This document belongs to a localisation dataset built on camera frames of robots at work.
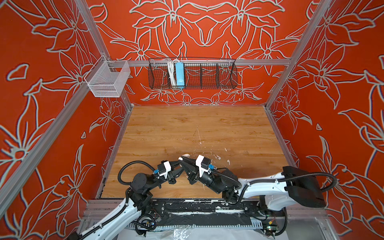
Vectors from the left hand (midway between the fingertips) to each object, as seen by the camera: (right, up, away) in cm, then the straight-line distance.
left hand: (185, 162), depth 63 cm
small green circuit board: (+40, -33, +6) cm, 52 cm away
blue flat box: (-4, +46, +27) cm, 53 cm away
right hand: (-3, +3, -5) cm, 6 cm away
